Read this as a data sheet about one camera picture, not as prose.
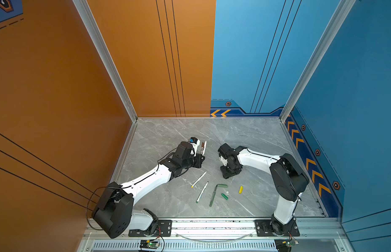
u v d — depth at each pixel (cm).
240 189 85
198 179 89
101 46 82
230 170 79
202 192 84
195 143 75
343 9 71
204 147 102
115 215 42
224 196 83
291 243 69
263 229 72
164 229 74
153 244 70
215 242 70
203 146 103
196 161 73
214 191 85
